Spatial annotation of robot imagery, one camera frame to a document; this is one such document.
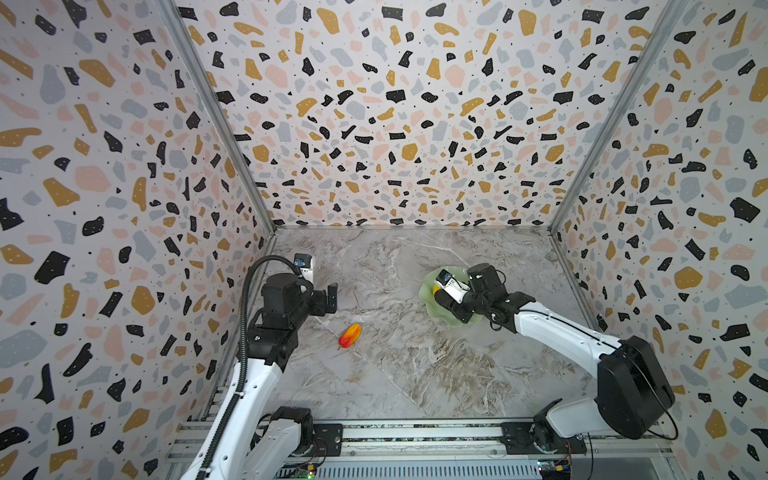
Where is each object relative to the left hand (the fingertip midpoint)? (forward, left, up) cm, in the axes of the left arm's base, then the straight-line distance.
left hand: (316, 278), depth 74 cm
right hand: (+3, -34, -12) cm, 36 cm away
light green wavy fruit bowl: (+3, -32, -20) cm, 38 cm away
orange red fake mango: (-5, -6, -24) cm, 25 cm away
